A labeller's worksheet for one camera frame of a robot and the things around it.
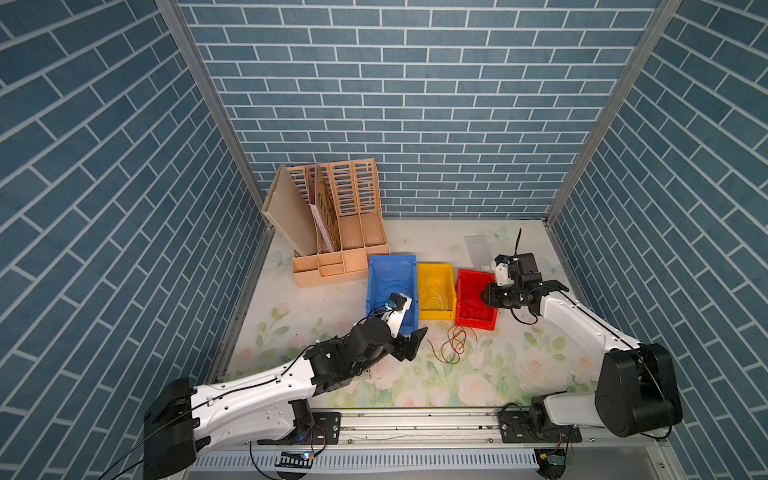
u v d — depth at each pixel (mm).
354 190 1120
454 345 872
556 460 706
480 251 1125
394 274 1054
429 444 737
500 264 812
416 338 633
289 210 1014
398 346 638
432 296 973
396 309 621
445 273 990
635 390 419
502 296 781
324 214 938
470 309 961
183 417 404
